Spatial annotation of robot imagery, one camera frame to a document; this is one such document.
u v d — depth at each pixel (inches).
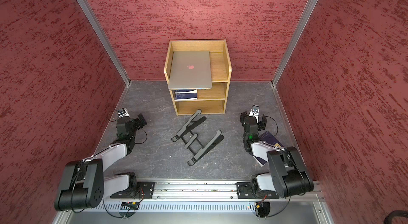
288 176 16.8
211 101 35.3
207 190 29.8
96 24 34.5
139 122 32.4
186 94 35.3
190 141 34.1
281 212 26.8
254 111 29.4
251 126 26.6
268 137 36.8
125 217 26.7
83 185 16.3
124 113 30.2
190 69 32.0
